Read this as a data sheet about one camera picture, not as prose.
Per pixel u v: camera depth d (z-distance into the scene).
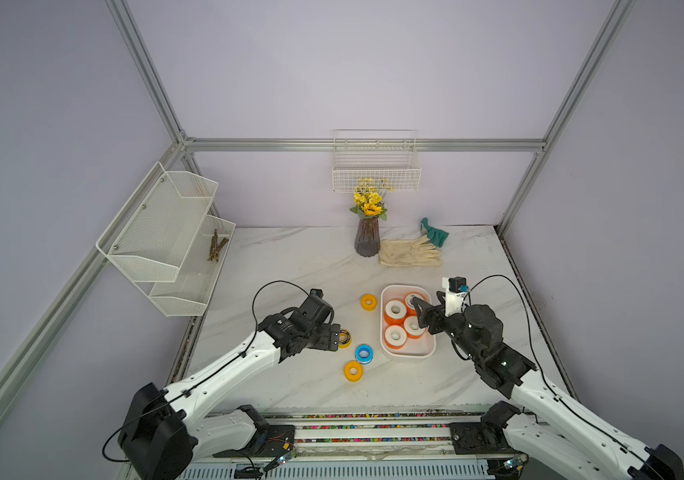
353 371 0.85
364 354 0.88
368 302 0.99
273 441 0.74
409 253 1.13
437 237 1.12
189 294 0.92
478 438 0.73
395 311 0.93
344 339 0.91
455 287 0.64
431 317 0.67
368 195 0.93
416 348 0.90
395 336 0.91
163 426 0.39
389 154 0.93
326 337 0.72
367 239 1.04
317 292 0.73
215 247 0.96
